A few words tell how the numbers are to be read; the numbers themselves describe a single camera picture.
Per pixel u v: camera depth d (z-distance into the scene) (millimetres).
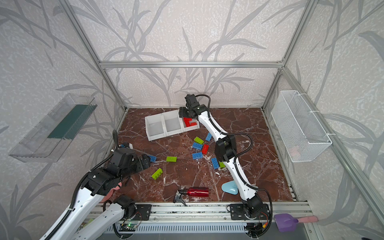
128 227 709
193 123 1079
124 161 541
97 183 464
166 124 1034
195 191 765
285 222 707
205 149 961
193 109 782
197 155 933
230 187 825
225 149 655
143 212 739
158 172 847
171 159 915
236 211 737
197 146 963
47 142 633
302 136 615
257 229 734
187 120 1094
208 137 1023
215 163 887
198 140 990
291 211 755
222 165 893
